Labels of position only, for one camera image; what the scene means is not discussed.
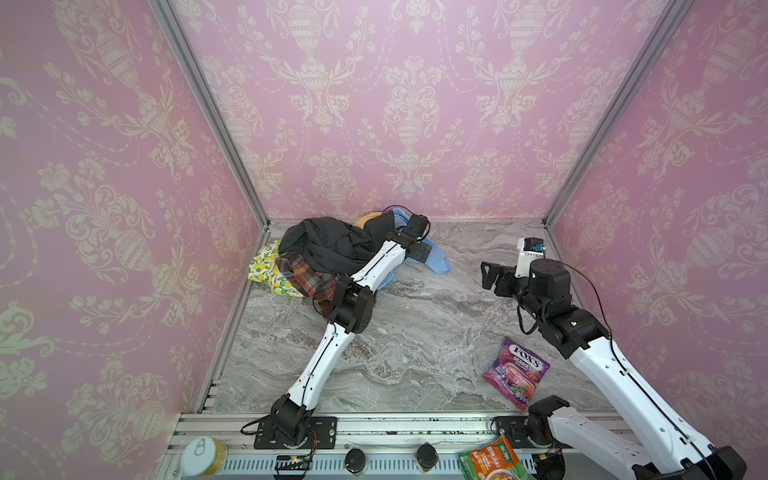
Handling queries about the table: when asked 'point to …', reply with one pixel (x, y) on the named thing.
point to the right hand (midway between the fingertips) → (499, 265)
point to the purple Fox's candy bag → (516, 373)
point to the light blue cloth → (438, 261)
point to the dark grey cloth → (330, 244)
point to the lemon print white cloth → (263, 268)
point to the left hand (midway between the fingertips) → (412, 245)
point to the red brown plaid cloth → (317, 285)
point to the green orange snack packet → (495, 460)
